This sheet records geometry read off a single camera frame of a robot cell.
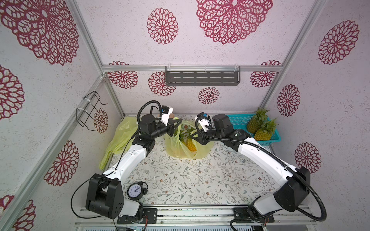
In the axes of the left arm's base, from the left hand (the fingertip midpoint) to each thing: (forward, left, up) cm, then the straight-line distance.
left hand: (181, 121), depth 76 cm
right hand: (-7, -5, -3) cm, 9 cm away
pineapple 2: (+5, -53, -13) cm, 55 cm away
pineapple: (+2, -2, -18) cm, 18 cm away
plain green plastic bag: (+5, +43, -26) cm, 50 cm away
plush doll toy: (-2, +3, +4) cm, 5 cm away
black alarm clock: (-28, +26, -27) cm, 47 cm away
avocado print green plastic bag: (-7, 0, -12) cm, 14 cm away
